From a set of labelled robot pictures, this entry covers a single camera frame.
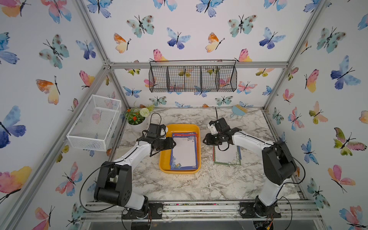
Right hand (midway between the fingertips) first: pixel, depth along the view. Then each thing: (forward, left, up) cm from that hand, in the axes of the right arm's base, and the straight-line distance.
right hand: (205, 140), depth 91 cm
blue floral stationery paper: (-2, -23, -9) cm, 25 cm away
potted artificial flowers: (+11, +45, +5) cm, 47 cm away
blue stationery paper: (-8, +13, -8) cm, 17 cm away
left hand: (-3, +19, +1) cm, 19 cm away
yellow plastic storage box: (-8, +26, -7) cm, 28 cm away
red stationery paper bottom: (+9, +14, -9) cm, 19 cm away
